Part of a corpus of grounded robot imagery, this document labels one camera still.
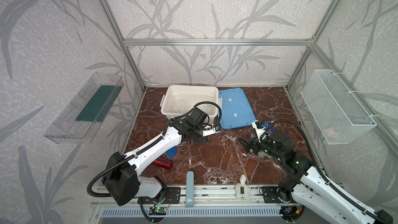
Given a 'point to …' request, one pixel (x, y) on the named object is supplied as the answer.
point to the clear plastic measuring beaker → (182, 104)
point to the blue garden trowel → (171, 152)
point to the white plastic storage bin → (203, 96)
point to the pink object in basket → (329, 132)
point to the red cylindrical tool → (164, 163)
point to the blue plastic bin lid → (236, 109)
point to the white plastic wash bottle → (242, 190)
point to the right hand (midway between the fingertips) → (245, 130)
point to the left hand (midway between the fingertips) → (207, 127)
